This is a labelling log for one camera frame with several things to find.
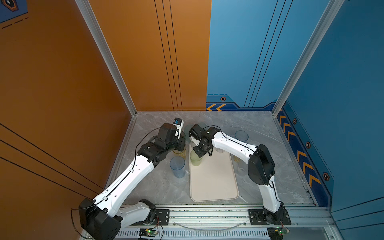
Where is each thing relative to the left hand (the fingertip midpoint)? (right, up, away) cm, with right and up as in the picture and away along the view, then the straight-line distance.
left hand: (182, 135), depth 77 cm
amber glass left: (-1, -11, +7) cm, 13 cm away
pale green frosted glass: (+7, -16, +16) cm, 24 cm away
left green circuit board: (-16, -46, -6) cm, 49 cm away
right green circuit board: (+44, -45, -7) cm, 64 cm away
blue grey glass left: (-4, -17, +10) cm, 20 cm away
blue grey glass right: (+34, -1, +12) cm, 36 cm away
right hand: (+9, -11, +12) cm, 18 cm away
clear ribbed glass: (+17, -5, -14) cm, 23 cm away
